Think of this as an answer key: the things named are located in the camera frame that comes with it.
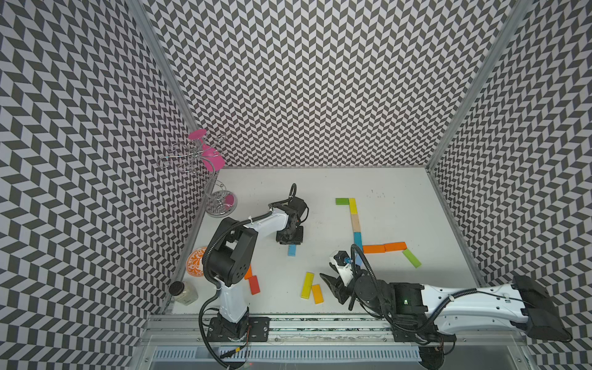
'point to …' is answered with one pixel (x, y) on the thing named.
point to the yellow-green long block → (307, 286)
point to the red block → (254, 285)
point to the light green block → (412, 257)
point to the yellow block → (353, 206)
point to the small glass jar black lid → (183, 292)
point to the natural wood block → (355, 223)
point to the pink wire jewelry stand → (203, 150)
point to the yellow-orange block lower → (317, 294)
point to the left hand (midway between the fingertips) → (293, 242)
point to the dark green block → (341, 201)
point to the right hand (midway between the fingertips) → (327, 273)
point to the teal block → (358, 240)
